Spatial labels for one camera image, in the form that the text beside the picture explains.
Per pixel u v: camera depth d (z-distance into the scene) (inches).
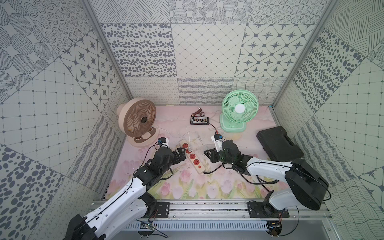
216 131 41.5
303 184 16.9
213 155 29.4
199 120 43.4
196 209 29.9
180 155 28.2
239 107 34.7
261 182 32.8
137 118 31.5
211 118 44.7
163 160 23.1
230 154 26.1
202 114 44.2
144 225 27.7
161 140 27.7
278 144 36.4
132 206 23.3
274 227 28.4
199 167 33.8
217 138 30.1
